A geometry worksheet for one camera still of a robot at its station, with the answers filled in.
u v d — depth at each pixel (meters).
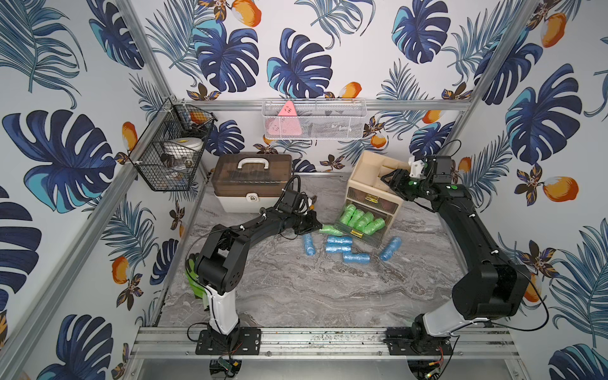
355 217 0.92
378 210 0.88
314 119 1.03
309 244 0.95
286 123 0.90
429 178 0.63
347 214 0.92
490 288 0.43
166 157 0.94
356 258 0.90
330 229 0.92
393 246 0.94
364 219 0.90
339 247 0.92
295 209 0.79
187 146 0.80
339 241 0.95
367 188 0.84
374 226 0.89
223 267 0.50
